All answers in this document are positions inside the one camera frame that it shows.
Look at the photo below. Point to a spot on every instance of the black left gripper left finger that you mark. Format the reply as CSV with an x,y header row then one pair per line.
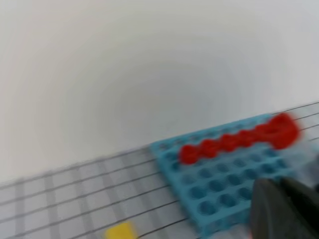
x,y
272,215

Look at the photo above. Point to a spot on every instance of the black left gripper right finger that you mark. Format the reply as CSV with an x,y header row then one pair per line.
x,y
302,197

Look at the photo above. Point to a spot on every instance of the red capped tube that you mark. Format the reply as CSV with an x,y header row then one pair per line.
x,y
283,133
229,142
209,148
190,154
246,138
262,132

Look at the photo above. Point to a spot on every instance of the blue test tube rack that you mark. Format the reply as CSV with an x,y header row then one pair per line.
x,y
216,193

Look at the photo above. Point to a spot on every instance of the white grid pattern cloth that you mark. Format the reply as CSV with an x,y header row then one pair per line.
x,y
83,200

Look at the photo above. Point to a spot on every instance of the yellow foam cube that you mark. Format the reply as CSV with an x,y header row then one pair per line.
x,y
124,230

